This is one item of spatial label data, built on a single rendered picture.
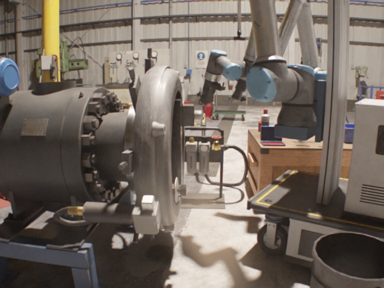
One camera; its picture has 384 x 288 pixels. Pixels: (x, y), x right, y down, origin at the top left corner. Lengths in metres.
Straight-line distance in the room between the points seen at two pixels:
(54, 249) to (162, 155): 0.62
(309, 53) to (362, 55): 10.96
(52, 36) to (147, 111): 4.00
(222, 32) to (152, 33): 2.84
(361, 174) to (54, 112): 1.35
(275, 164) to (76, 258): 1.42
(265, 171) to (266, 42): 1.08
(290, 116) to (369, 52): 11.78
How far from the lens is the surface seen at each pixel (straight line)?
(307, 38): 2.05
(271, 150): 2.11
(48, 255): 1.39
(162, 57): 7.98
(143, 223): 1.09
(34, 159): 1.36
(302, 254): 1.54
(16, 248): 1.47
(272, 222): 1.61
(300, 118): 1.38
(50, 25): 5.02
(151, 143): 1.07
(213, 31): 12.29
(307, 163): 2.19
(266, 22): 1.34
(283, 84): 1.28
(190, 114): 1.39
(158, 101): 1.13
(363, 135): 1.38
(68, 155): 1.28
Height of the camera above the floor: 0.91
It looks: 12 degrees down
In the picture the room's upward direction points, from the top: straight up
